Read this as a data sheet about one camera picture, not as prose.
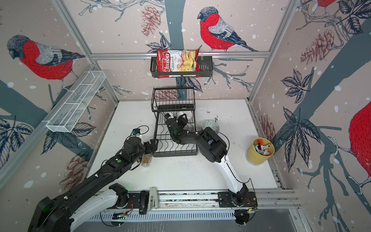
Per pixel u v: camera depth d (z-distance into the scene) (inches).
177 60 34.5
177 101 37.3
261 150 32.9
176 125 30.8
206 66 37.4
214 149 22.6
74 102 30.4
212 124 38.5
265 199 29.5
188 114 40.6
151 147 29.3
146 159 33.0
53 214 15.3
